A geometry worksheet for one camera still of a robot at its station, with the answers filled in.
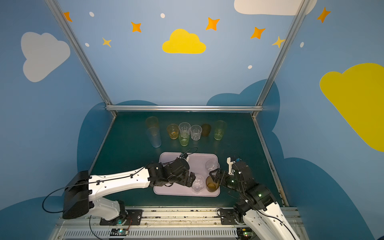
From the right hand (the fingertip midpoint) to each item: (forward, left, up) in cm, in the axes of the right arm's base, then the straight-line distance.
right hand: (216, 173), depth 73 cm
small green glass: (+32, +20, -14) cm, 40 cm away
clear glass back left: (+38, +20, -13) cm, 45 cm away
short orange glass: (+37, +29, -13) cm, 48 cm away
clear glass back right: (+35, +12, -11) cm, 39 cm away
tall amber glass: (+36, +42, -3) cm, 55 cm away
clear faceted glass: (-1, +8, -15) cm, 17 cm away
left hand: (-1, +13, -4) cm, 14 cm away
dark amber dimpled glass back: (+38, +4, -12) cm, 40 cm away
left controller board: (-25, +46, -15) cm, 55 cm away
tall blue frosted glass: (+30, +40, -10) cm, 51 cm away
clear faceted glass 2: (+11, +1, -13) cm, 17 cm away
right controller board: (-22, -15, -17) cm, 32 cm away
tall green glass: (+35, -5, -5) cm, 35 cm away
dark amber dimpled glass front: (-1, +1, -15) cm, 16 cm away
